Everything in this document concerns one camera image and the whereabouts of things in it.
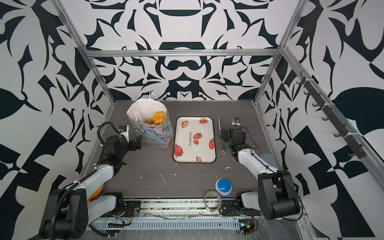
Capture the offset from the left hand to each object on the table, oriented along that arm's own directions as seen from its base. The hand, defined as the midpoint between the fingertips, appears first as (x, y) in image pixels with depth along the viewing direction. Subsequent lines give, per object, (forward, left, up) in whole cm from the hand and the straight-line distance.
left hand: (132, 133), depth 87 cm
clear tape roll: (-38, -44, -10) cm, 59 cm away
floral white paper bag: (+13, -5, +6) cm, 15 cm away
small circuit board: (-44, -58, -13) cm, 75 cm away
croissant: (+10, -8, -3) cm, 14 cm away
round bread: (+5, -16, +7) cm, 18 cm away
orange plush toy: (-35, 0, +16) cm, 39 cm away
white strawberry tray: (+2, -36, -13) cm, 38 cm away
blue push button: (-27, -50, -11) cm, 58 cm away
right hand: (+1, -58, 0) cm, 58 cm away
